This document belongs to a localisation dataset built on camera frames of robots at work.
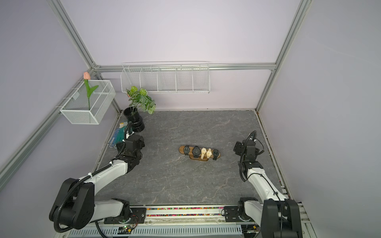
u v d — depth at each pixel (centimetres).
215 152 87
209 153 87
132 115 98
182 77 101
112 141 102
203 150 87
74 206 41
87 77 83
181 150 89
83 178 46
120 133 108
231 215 74
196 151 87
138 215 74
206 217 74
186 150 89
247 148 65
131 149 67
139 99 88
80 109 83
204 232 64
